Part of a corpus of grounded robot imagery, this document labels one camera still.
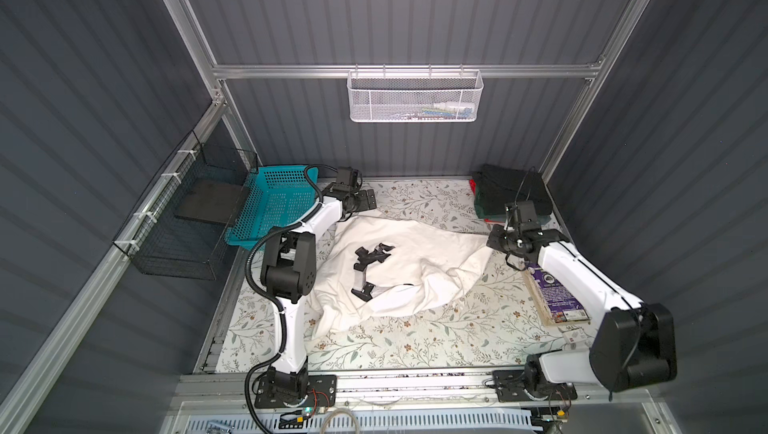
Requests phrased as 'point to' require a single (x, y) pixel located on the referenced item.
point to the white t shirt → (428, 262)
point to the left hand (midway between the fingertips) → (361, 200)
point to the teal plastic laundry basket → (275, 197)
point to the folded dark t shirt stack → (495, 186)
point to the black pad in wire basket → (212, 201)
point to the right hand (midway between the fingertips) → (498, 238)
